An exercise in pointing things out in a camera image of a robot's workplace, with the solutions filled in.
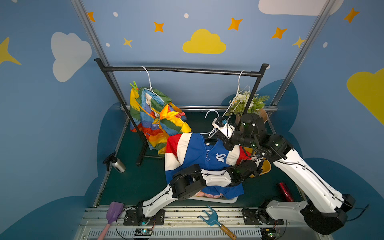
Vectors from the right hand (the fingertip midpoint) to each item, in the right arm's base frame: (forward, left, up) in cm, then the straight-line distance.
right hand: (218, 130), depth 66 cm
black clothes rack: (+4, +44, -34) cm, 56 cm away
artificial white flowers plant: (+27, -25, -7) cm, 38 cm away
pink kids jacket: (-20, +6, -26) cm, 34 cm away
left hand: (-1, -28, -21) cm, 35 cm away
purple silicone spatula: (-29, +51, -34) cm, 68 cm away
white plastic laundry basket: (-22, -3, -28) cm, 36 cm away
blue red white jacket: (-6, +16, -8) cm, 19 cm away
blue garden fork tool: (-30, 0, -33) cm, 45 cm away
